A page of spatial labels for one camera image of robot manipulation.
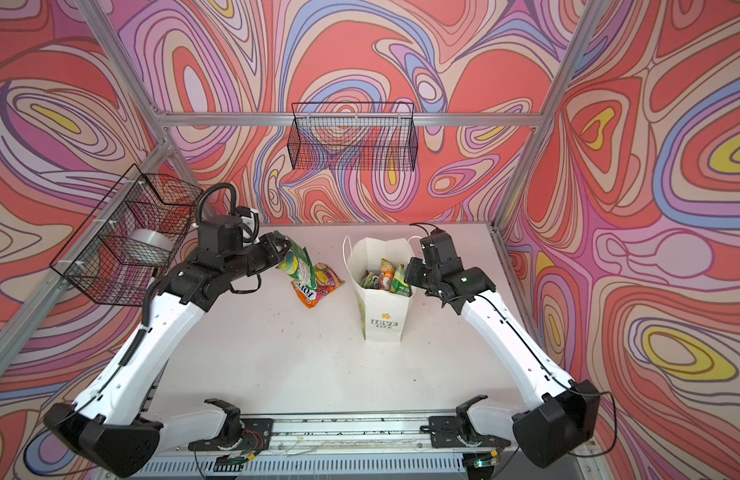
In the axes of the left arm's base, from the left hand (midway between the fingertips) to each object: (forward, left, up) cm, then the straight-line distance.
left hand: (293, 241), depth 70 cm
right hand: (-2, -29, -12) cm, 32 cm away
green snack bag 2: (-3, -26, -14) cm, 30 cm away
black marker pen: (-4, +37, -9) cm, 38 cm away
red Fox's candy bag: (+10, -2, -33) cm, 34 cm away
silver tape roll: (+3, +36, -2) cm, 36 cm away
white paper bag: (+6, -21, -20) cm, 29 cm away
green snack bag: (-3, 0, -5) cm, 6 cm away
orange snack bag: (+4, -23, -18) cm, 29 cm away
